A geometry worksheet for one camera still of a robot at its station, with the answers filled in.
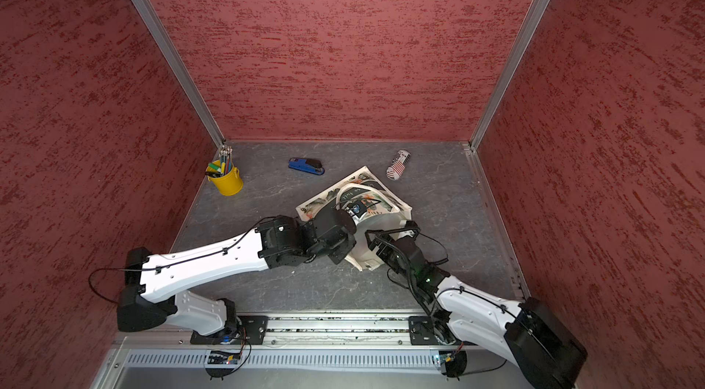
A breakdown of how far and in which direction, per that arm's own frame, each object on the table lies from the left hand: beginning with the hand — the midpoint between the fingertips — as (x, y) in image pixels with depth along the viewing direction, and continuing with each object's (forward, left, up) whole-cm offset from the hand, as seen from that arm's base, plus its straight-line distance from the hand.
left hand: (344, 237), depth 70 cm
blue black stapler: (+40, +18, -18) cm, 47 cm away
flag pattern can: (+40, -19, -19) cm, 48 cm away
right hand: (+5, -8, -15) cm, 17 cm away
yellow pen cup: (+28, +45, -12) cm, 54 cm away
